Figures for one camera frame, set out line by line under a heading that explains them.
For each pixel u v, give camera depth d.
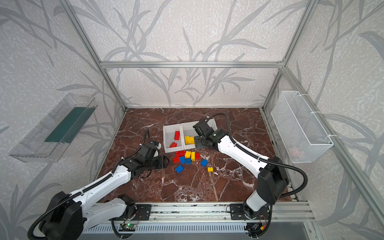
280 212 0.75
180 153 0.94
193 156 0.91
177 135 1.02
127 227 0.72
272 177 0.42
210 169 0.88
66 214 0.39
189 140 0.94
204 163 0.91
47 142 0.63
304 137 0.61
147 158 0.65
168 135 1.04
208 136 0.60
